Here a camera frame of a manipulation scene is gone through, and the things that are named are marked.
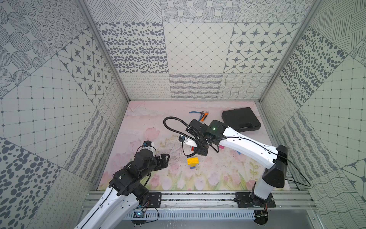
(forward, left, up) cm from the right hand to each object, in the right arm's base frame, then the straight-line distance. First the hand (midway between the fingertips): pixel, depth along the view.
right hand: (200, 148), depth 75 cm
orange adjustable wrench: (+36, -5, -17) cm, 40 cm away
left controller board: (-29, +32, -20) cm, 48 cm away
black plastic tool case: (+32, -33, -15) cm, 48 cm away
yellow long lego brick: (-4, +4, -8) cm, 10 cm away
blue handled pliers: (+40, -3, -18) cm, 44 cm away
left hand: (-5, +18, -2) cm, 19 cm away
